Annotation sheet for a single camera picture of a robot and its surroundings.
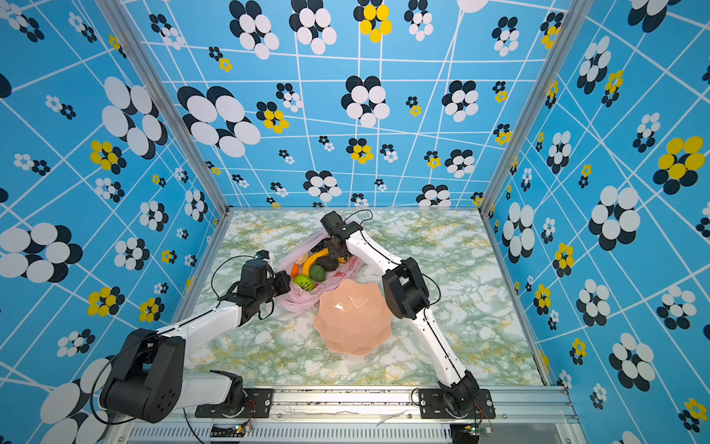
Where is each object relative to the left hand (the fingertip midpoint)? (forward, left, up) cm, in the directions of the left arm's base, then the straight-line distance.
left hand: (293, 275), depth 91 cm
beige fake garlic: (+8, -1, -3) cm, 9 cm away
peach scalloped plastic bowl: (-12, -20, -7) cm, 25 cm away
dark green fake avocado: (+3, -7, -3) cm, 9 cm away
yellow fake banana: (+10, -5, -5) cm, 12 cm away
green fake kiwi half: (-2, -4, -2) cm, 5 cm away
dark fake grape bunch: (+7, -11, -4) cm, 13 cm away
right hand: (+14, -16, -5) cm, 22 cm away
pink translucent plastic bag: (-8, -4, -2) cm, 10 cm away
